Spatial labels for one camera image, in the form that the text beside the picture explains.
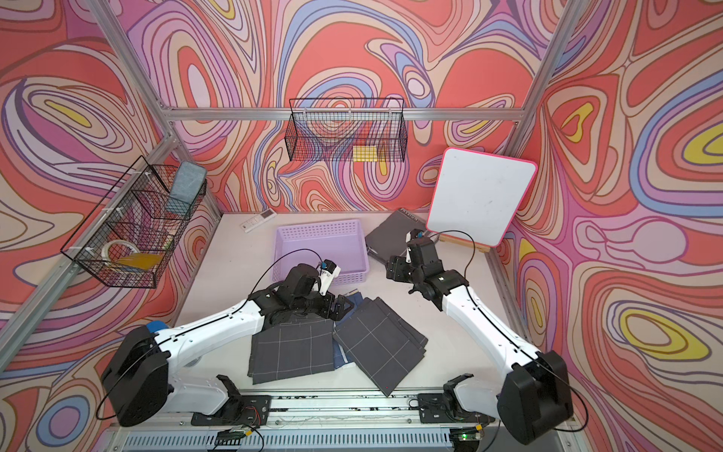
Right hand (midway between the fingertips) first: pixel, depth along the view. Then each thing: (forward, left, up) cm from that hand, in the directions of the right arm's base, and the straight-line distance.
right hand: (398, 270), depth 83 cm
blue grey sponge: (+20, +61, +20) cm, 67 cm away
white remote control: (+37, +55, -13) cm, 67 cm away
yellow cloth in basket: (-5, +65, +16) cm, 67 cm away
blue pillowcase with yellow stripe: (-20, +18, -15) cm, 31 cm away
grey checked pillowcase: (-17, +33, -14) cm, 40 cm away
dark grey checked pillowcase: (-17, +5, -15) cm, 23 cm away
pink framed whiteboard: (+24, -29, +7) cm, 38 cm away
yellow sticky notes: (+34, +9, +18) cm, 40 cm away
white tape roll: (-4, +72, +18) cm, 75 cm away
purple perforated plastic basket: (+24, +20, -15) cm, 35 cm away
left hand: (-8, +16, -3) cm, 18 cm away
